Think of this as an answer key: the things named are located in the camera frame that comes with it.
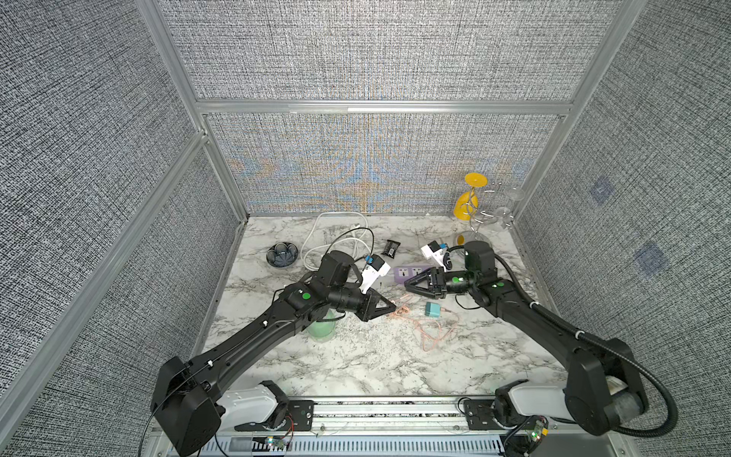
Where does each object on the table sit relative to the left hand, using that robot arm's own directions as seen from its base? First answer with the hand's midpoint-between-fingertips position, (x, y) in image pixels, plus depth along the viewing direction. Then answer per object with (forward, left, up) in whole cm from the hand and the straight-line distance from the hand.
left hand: (398, 307), depth 68 cm
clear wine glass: (+42, -46, -14) cm, 64 cm away
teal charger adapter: (+9, -14, -21) cm, 27 cm away
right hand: (+6, -3, 0) cm, 7 cm away
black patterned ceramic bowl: (+33, +37, -21) cm, 54 cm away
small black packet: (+34, -3, -22) cm, 41 cm away
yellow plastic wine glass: (+35, -26, 0) cm, 44 cm away
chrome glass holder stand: (+56, -45, -22) cm, 75 cm away
